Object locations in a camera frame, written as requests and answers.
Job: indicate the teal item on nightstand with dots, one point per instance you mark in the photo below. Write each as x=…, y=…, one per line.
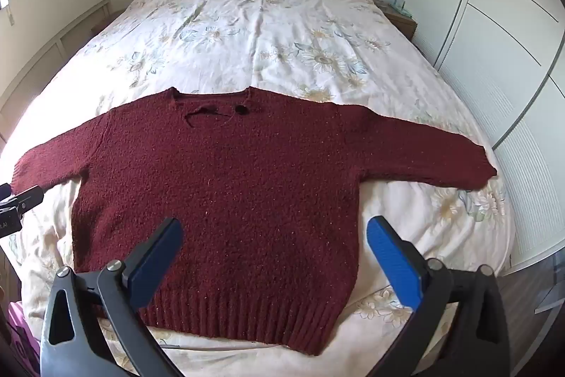
x=401, y=6

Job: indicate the white wardrobe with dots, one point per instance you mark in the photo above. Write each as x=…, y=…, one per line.
x=494, y=28

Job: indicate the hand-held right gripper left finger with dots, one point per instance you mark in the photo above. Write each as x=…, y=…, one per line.
x=159, y=257

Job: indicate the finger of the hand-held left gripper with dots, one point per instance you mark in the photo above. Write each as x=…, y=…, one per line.
x=31, y=198

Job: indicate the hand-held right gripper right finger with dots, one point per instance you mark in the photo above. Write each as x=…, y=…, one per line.
x=397, y=262

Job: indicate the white floral bedspread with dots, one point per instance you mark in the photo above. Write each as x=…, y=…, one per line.
x=265, y=15

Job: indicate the dark red knit sweater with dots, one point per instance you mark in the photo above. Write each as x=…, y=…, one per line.
x=265, y=182

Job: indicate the wooden nightstand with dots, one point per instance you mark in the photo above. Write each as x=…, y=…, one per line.
x=404, y=24

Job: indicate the purple cloth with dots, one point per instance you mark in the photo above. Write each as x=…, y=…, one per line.
x=22, y=337

